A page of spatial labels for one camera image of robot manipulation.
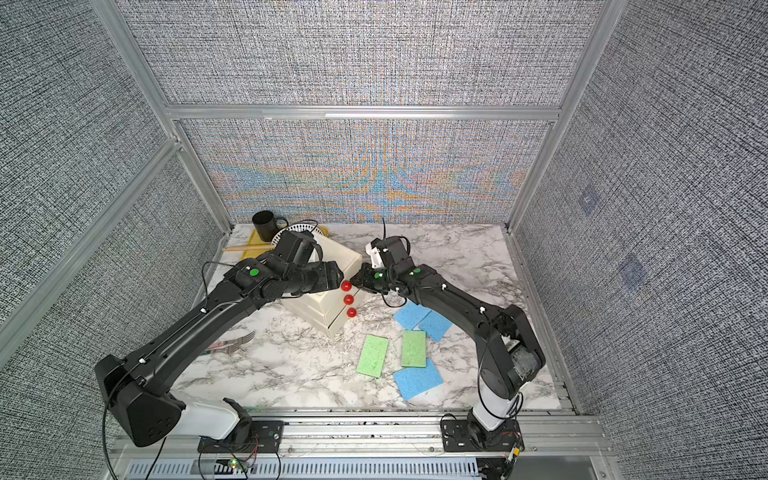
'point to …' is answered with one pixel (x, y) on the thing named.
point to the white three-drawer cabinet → (327, 308)
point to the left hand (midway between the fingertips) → (339, 275)
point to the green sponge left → (371, 360)
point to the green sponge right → (414, 349)
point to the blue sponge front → (413, 382)
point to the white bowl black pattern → (299, 227)
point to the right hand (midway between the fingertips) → (349, 273)
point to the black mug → (266, 224)
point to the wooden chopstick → (247, 248)
